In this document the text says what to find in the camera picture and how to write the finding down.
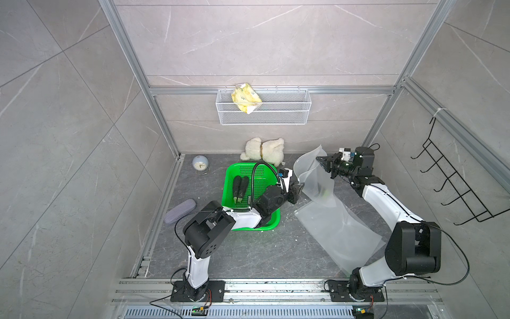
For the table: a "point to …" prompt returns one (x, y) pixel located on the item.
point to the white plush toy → (271, 151)
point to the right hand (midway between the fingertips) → (317, 156)
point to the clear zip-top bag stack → (342, 236)
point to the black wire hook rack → (477, 207)
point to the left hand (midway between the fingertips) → (303, 180)
